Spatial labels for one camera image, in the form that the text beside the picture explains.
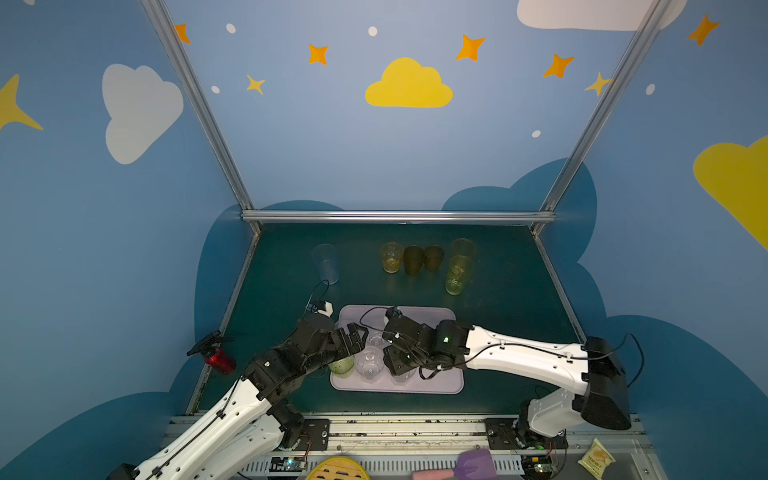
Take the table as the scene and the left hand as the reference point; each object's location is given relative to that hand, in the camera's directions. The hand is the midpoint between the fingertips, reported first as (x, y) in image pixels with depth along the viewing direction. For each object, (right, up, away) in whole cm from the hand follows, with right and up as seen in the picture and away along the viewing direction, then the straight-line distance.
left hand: (361, 338), depth 74 cm
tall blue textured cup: (-14, +20, +25) cm, 35 cm away
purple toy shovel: (+26, -30, -3) cm, 40 cm away
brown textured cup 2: (+23, +20, +31) cm, 44 cm away
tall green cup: (+31, +16, +25) cm, 43 cm away
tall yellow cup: (+32, +24, +25) cm, 47 cm away
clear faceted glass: (+1, -11, +11) cm, 15 cm away
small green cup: (-6, -11, +10) cm, 16 cm away
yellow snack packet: (+57, -28, -3) cm, 64 cm away
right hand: (+8, -5, +1) cm, 9 cm away
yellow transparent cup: (+8, +22, +36) cm, 42 cm away
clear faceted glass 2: (+11, -13, +6) cm, 18 cm away
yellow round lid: (-5, -29, -6) cm, 30 cm away
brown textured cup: (+16, +20, +31) cm, 40 cm away
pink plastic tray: (+22, -14, +8) cm, 28 cm away
